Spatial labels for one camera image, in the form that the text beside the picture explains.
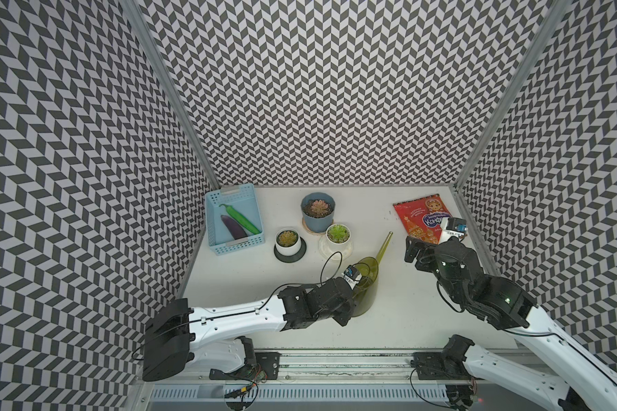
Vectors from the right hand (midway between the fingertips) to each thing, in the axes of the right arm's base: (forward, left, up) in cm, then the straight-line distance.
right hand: (423, 247), depth 68 cm
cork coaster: (+26, +35, -25) cm, 51 cm away
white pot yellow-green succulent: (+13, +40, -18) cm, 46 cm away
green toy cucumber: (+29, +62, -25) cm, 73 cm away
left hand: (-10, +19, -16) cm, 27 cm away
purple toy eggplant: (+25, +65, -26) cm, 74 cm away
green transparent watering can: (-1, +14, -11) cm, 18 cm away
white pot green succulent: (+15, +22, -17) cm, 31 cm away
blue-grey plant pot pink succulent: (+27, +29, -17) cm, 43 cm away
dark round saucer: (+10, +40, -25) cm, 48 cm away
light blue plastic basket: (+30, +66, -26) cm, 77 cm away
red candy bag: (+27, -13, -21) cm, 37 cm away
